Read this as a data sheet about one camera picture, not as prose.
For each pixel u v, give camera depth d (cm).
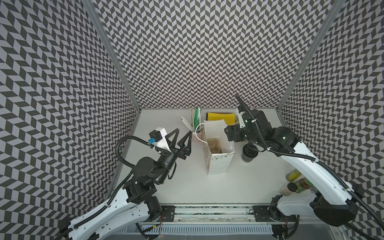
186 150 51
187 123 93
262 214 73
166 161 49
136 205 47
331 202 40
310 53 83
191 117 94
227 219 72
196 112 94
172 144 51
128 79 104
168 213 73
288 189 74
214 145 94
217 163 74
